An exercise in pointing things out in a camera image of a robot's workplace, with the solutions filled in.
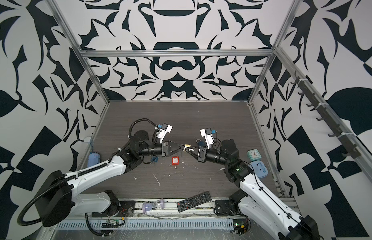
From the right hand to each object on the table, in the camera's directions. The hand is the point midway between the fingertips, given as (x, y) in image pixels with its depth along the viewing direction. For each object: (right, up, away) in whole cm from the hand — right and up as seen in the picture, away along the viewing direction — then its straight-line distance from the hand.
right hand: (186, 151), depth 67 cm
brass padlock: (0, +2, +1) cm, 2 cm away
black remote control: (+4, -27, +8) cm, 28 cm away
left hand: (0, +2, 0) cm, 2 cm away
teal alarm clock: (+41, -7, +25) cm, 48 cm away
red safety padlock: (-7, -11, +22) cm, 26 cm away
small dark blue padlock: (-19, -10, +24) cm, 32 cm away
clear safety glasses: (-18, -28, +6) cm, 34 cm away
